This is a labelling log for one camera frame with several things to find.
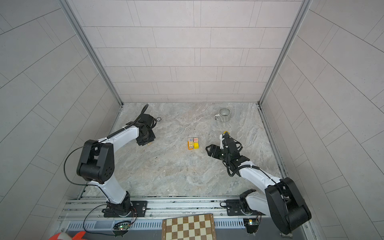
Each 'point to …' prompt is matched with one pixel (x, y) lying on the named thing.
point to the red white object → (63, 236)
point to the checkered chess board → (200, 227)
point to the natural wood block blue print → (190, 139)
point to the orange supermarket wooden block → (190, 146)
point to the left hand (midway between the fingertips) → (154, 136)
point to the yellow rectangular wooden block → (226, 131)
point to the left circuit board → (122, 226)
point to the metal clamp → (289, 235)
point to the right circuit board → (252, 225)
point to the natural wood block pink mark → (195, 140)
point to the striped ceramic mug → (224, 115)
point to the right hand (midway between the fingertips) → (209, 150)
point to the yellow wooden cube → (196, 146)
